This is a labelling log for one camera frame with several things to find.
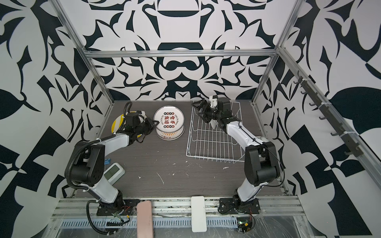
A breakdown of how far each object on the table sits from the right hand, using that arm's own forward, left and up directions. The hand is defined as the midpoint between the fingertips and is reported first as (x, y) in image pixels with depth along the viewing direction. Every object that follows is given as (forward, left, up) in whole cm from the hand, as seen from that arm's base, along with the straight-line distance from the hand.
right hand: (194, 106), depth 83 cm
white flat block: (-50, -1, -20) cm, 54 cm away
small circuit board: (-52, -23, -26) cm, 62 cm away
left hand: (0, +22, -11) cm, 25 cm away
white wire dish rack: (-10, -8, -22) cm, 26 cm away
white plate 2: (0, -13, -17) cm, 21 cm away
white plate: (+3, +15, -14) cm, 20 cm away
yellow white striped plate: (+9, +54, -24) cm, 60 cm away
